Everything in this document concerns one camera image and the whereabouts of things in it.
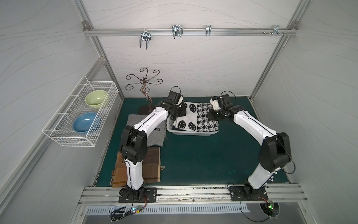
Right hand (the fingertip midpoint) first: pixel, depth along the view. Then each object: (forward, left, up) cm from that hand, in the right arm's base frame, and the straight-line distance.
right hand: (207, 114), depth 89 cm
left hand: (+1, +14, +1) cm, 14 cm away
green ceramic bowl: (-7, +63, +19) cm, 66 cm away
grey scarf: (-12, +33, -12) cm, 37 cm away
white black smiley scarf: (-3, +8, -2) cm, 8 cm away
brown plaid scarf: (-32, +33, -12) cm, 48 cm away
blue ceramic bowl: (-22, +62, +18) cm, 68 cm away
